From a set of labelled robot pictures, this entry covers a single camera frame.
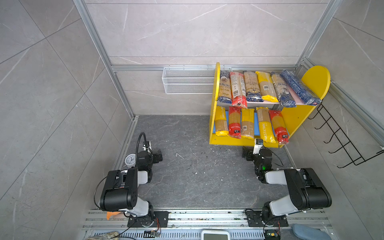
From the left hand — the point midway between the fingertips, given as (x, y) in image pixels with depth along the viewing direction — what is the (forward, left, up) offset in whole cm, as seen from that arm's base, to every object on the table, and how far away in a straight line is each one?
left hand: (151, 147), depth 94 cm
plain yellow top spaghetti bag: (+6, -61, +11) cm, 62 cm away
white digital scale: (-47, -35, -1) cm, 59 cm away
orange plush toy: (-36, +16, -2) cm, 40 cm away
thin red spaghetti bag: (+10, -53, +12) cm, 56 cm away
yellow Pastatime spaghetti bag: (+9, -45, +11) cm, 47 cm away
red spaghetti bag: (0, -79, +12) cm, 80 cm away
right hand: (-1, -64, +1) cm, 64 cm away
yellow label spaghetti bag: (+7, -73, +11) cm, 74 cm away
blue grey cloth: (-48, -79, -3) cm, 92 cm away
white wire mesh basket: (+38, -26, +24) cm, 52 cm away
